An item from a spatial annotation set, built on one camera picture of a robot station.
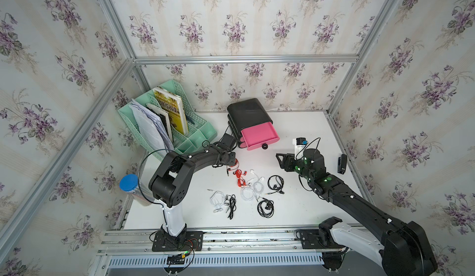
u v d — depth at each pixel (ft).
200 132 3.31
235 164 3.11
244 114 3.23
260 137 2.89
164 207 1.71
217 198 2.77
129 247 2.40
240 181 2.92
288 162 2.35
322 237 2.14
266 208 2.68
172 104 3.00
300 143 2.35
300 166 2.30
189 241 2.39
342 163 3.05
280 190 2.84
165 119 2.99
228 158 2.82
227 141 2.53
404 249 1.28
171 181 1.59
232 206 2.68
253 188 2.89
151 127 2.51
